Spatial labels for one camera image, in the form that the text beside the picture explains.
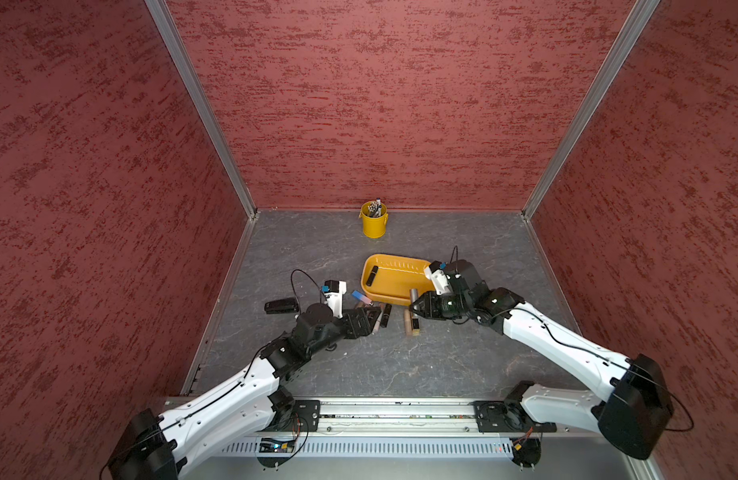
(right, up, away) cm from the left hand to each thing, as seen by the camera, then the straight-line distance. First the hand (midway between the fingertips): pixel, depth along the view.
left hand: (369, 317), depth 76 cm
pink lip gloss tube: (+2, -4, +11) cm, 12 cm away
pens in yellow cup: (+1, +31, +23) cm, 39 cm away
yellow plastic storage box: (+8, +7, +24) cm, 26 cm away
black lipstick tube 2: (0, +8, +24) cm, 25 cm away
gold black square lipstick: (+14, -6, +11) cm, 19 cm away
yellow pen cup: (+1, +25, +33) cm, 42 cm away
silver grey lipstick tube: (+12, +6, +2) cm, 13 cm away
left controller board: (-25, -31, -4) cm, 40 cm away
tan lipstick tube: (+12, -5, +13) cm, 18 cm away
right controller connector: (+38, -30, -7) cm, 49 cm away
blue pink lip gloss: (-3, +2, +18) cm, 18 cm away
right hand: (+12, +1, +1) cm, 12 cm away
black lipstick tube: (+5, -3, +15) cm, 16 cm away
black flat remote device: (-28, 0, +15) cm, 32 cm away
